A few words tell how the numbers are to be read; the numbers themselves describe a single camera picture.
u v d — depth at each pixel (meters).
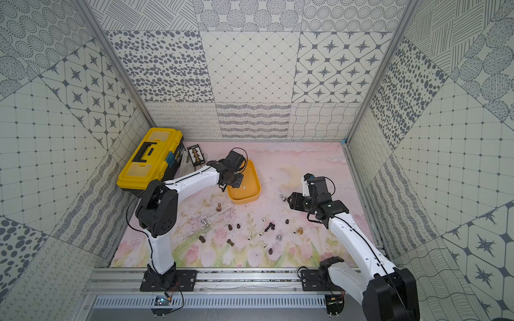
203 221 0.88
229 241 0.84
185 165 1.09
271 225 0.88
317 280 0.73
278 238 0.83
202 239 0.82
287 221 0.89
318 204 0.62
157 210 0.51
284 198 0.95
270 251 0.80
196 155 1.11
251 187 1.01
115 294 0.71
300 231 0.86
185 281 0.74
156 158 0.90
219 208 0.93
